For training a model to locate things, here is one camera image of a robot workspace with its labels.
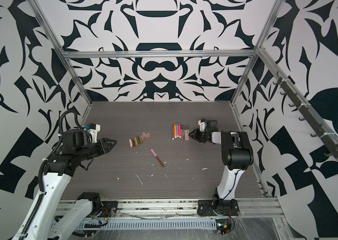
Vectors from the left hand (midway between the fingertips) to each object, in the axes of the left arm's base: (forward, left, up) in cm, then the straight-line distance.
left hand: (113, 140), depth 72 cm
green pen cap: (+14, -7, -23) cm, 28 cm away
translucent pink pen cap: (+15, -9, -23) cm, 29 cm away
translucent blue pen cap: (+18, -10, -23) cm, 31 cm away
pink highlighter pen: (+18, -34, -23) cm, 45 cm away
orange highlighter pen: (+19, -31, -23) cm, 43 cm away
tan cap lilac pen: (+19, -38, -23) cm, 48 cm away
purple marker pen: (+14, -29, -23) cm, 40 cm away
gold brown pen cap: (+16, -8, -22) cm, 28 cm away
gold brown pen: (+18, -35, -23) cm, 46 cm away
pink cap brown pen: (+2, -19, -23) cm, 30 cm away
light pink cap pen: (+18, -40, -23) cm, 50 cm away
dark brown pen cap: (+11, -4, -23) cm, 26 cm away
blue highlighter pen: (+21, -33, -23) cm, 45 cm away
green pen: (+18, -37, -23) cm, 47 cm away
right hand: (+16, -42, -21) cm, 50 cm away
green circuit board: (-34, -51, -25) cm, 66 cm away
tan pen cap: (+12, -5, -23) cm, 26 cm away
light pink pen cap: (+12, -2, -23) cm, 26 cm away
